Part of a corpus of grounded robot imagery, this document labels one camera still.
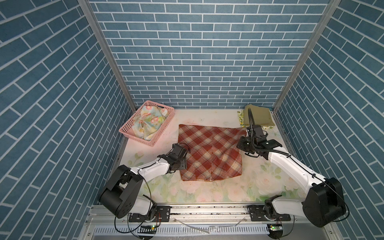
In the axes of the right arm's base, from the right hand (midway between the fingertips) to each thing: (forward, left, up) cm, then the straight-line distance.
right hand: (237, 142), depth 86 cm
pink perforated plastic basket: (+17, +48, -7) cm, 52 cm away
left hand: (-10, +32, -12) cm, 36 cm away
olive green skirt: (+32, -23, -10) cm, 41 cm away
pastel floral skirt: (+23, +61, -8) cm, 65 cm away
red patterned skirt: (-1, +12, -12) cm, 17 cm away
